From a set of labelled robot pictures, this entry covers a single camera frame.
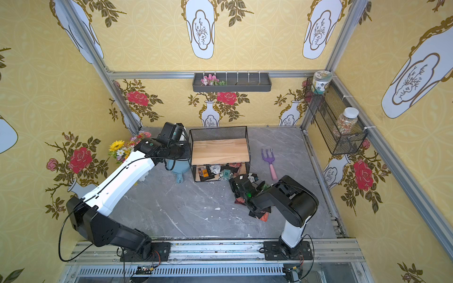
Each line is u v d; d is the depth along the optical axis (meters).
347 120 0.65
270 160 1.04
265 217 0.83
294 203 0.48
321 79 0.84
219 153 0.95
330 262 0.74
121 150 0.86
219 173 0.97
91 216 0.40
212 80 0.88
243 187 0.72
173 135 0.60
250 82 0.92
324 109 1.00
